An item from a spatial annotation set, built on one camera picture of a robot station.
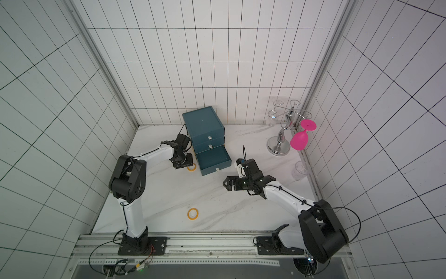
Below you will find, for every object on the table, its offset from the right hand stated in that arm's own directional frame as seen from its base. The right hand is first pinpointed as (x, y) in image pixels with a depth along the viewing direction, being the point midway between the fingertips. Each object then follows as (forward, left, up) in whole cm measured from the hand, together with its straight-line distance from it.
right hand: (226, 183), depth 85 cm
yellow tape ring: (+10, +20, -6) cm, 23 cm away
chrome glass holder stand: (+31, -30, -6) cm, 44 cm away
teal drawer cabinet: (+23, +11, +13) cm, 28 cm away
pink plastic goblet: (+23, -39, +8) cm, 46 cm away
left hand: (+11, +23, -5) cm, 26 cm away
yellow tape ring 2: (-14, +15, -6) cm, 21 cm away
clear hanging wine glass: (+39, -25, +8) cm, 48 cm away
